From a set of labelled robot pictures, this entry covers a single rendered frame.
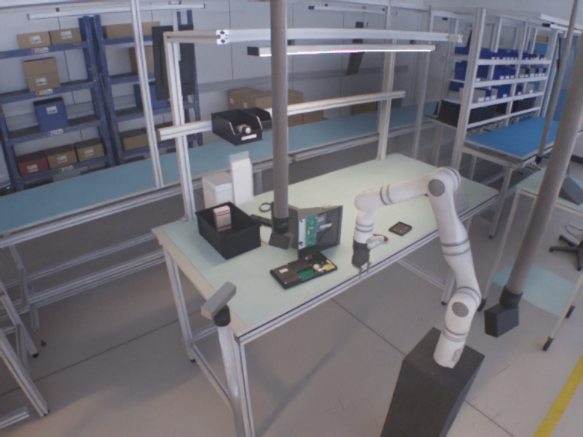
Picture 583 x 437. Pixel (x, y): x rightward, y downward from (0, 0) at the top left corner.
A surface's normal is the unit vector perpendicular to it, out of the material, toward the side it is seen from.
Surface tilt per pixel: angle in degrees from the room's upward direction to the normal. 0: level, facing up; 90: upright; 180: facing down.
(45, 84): 90
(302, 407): 0
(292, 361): 0
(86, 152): 90
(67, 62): 90
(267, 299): 0
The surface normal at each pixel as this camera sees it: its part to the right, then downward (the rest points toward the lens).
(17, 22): 0.61, 0.39
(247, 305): 0.00, -0.87
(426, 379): -0.73, 0.33
